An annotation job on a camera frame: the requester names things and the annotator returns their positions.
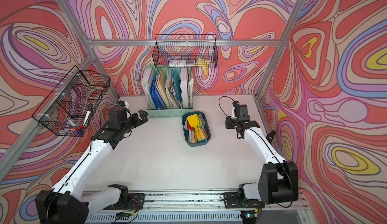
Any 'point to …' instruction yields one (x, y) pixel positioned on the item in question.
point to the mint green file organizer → (169, 91)
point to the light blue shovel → (185, 124)
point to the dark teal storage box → (183, 119)
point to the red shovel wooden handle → (189, 127)
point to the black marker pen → (89, 111)
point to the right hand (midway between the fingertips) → (231, 123)
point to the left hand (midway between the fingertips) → (141, 115)
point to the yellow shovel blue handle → (193, 121)
